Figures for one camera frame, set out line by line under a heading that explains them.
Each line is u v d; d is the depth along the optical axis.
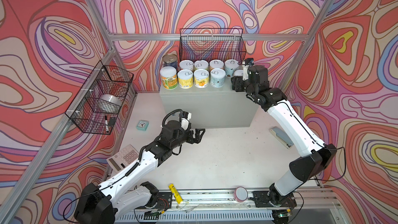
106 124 0.72
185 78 0.72
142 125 0.99
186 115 0.69
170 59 0.72
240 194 0.71
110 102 0.70
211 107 0.92
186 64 0.77
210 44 0.95
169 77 0.69
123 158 0.86
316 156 0.41
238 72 0.72
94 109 0.73
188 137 0.68
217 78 0.72
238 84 0.66
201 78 0.71
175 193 0.74
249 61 0.63
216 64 0.78
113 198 0.40
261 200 0.73
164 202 0.72
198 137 0.69
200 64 0.77
